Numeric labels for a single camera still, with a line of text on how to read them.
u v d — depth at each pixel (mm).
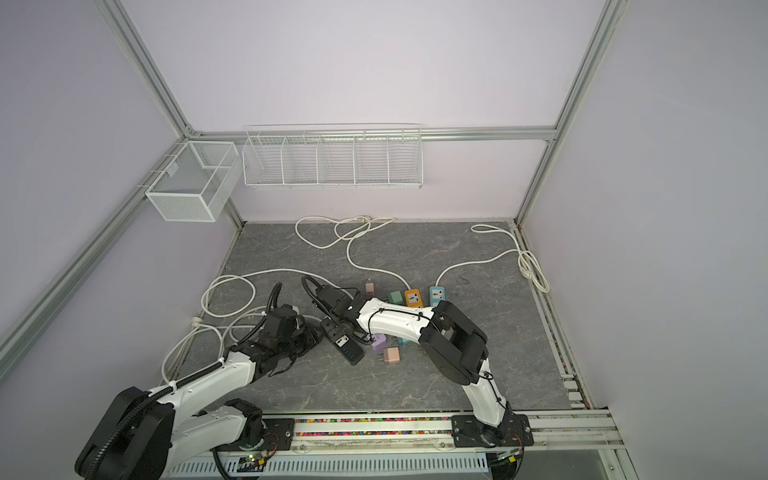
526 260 1091
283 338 696
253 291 997
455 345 492
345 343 865
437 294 969
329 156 999
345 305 688
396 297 967
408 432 754
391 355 845
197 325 954
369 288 981
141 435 406
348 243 1119
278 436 731
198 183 993
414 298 964
